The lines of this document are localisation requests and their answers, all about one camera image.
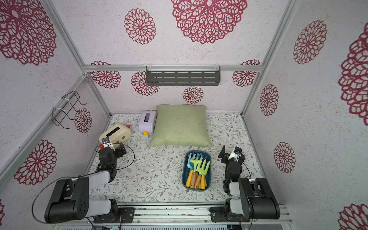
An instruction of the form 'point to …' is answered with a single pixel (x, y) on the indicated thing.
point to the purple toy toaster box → (147, 121)
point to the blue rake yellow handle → (199, 155)
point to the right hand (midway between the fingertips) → (231, 147)
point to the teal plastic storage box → (186, 170)
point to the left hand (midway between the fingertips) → (115, 145)
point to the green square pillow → (180, 125)
